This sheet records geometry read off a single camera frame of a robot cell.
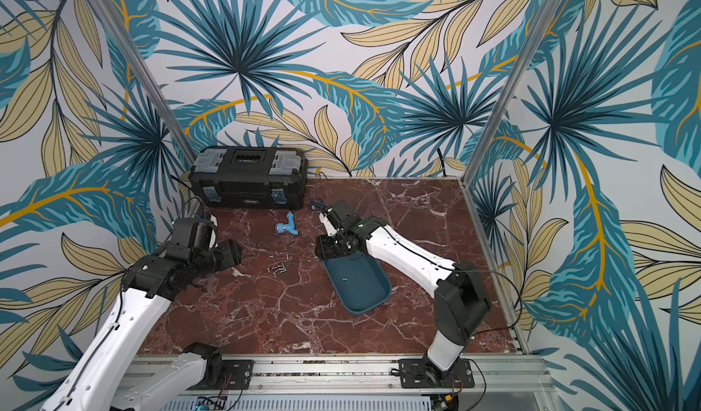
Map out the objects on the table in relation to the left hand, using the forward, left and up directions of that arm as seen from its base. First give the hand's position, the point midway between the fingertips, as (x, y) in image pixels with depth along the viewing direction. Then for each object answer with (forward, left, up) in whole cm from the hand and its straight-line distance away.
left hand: (231, 257), depth 73 cm
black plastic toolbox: (+33, +4, -4) cm, 34 cm away
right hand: (+7, -23, -6) cm, 25 cm away
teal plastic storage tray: (+3, -35, -21) cm, 41 cm away
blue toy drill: (+23, -9, -19) cm, 32 cm away
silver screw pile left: (+7, -8, -20) cm, 23 cm away
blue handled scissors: (+34, -18, -20) cm, 44 cm away
